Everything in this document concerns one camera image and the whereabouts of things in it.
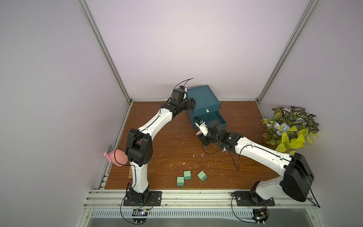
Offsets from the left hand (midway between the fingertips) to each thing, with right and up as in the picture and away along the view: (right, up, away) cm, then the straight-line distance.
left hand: (193, 101), depth 89 cm
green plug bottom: (-8, -46, -12) cm, 48 cm away
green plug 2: (+5, -44, -11) cm, 45 cm away
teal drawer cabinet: (+9, -2, -1) cm, 9 cm away
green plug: (-4, -44, -10) cm, 45 cm away
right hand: (+5, -18, -8) cm, 20 cm away
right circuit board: (+33, -60, -20) cm, 71 cm away
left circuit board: (-29, -61, -18) cm, 70 cm away
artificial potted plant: (+48, -15, -20) cm, 54 cm away
